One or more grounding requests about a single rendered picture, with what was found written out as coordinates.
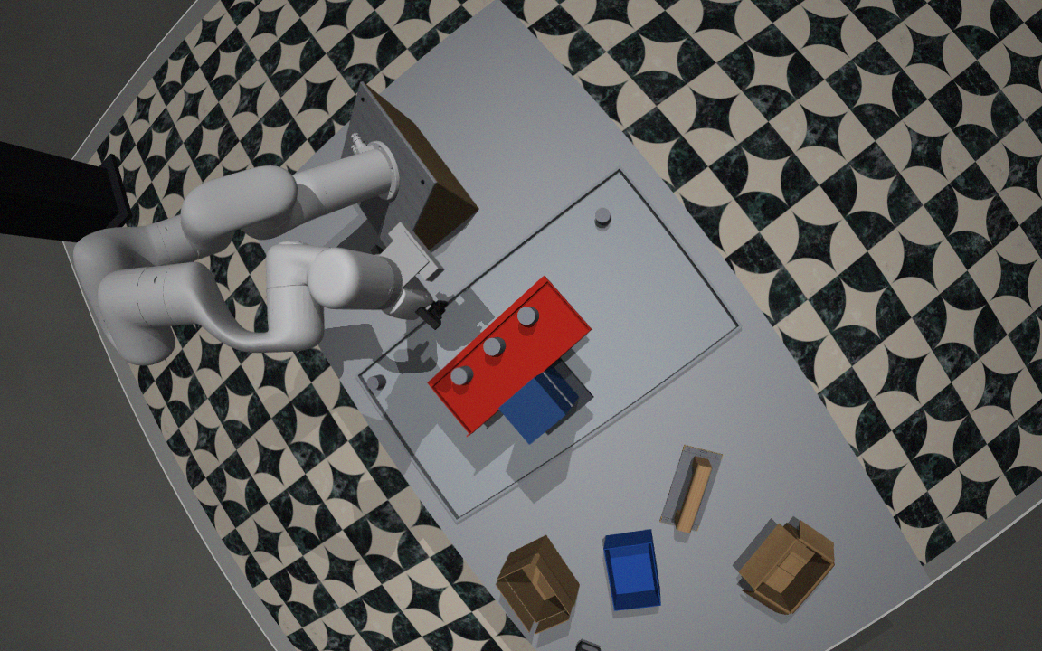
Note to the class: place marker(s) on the blue open bin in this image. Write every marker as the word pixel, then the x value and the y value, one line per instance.
pixel 631 570

